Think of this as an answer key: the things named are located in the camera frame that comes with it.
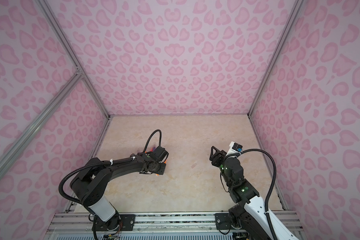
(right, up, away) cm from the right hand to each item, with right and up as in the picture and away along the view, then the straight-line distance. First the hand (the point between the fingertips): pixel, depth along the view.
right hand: (215, 148), depth 75 cm
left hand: (-29, -13, +16) cm, 36 cm away
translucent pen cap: (-10, -13, +19) cm, 25 cm away
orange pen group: (-25, -8, +2) cm, 27 cm away
